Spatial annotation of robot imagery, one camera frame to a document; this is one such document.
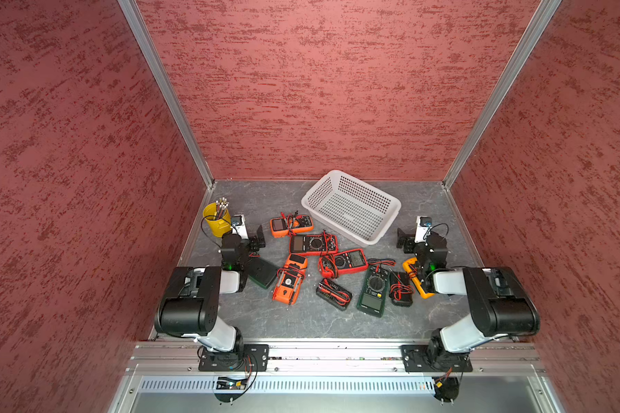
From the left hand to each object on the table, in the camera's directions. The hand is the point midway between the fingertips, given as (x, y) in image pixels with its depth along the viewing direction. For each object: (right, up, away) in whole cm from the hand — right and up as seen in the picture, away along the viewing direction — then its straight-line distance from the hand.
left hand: (249, 230), depth 94 cm
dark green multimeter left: (+6, -14, -4) cm, 16 cm away
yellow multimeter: (+58, -12, -4) cm, 59 cm away
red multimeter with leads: (+36, -10, -4) cm, 38 cm away
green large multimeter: (+45, -20, -8) cm, 50 cm away
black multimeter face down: (+54, -19, -10) cm, 58 cm away
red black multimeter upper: (+26, -5, +1) cm, 26 cm away
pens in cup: (-9, +10, -4) cm, 14 cm away
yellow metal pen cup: (-11, +1, +1) cm, 11 cm away
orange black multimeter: (+16, -16, -8) cm, 24 cm away
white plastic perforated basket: (+41, +9, +18) cm, 45 cm away
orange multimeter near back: (+11, +1, +7) cm, 13 cm away
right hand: (+61, 0, +1) cm, 61 cm away
